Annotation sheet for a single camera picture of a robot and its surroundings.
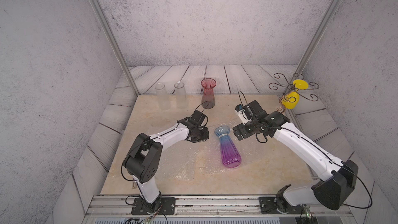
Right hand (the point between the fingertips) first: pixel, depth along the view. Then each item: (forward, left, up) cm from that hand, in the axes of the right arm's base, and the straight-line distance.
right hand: (243, 128), depth 78 cm
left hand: (+1, +16, -13) cm, 21 cm away
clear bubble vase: (+34, +37, -13) cm, 51 cm away
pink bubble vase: (+32, +17, -10) cm, 38 cm away
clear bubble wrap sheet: (-9, +33, -18) cm, 39 cm away
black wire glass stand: (+17, -25, +10) cm, 32 cm away
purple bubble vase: (-9, +6, -11) cm, 16 cm away
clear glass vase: (+33, +49, -13) cm, 61 cm away
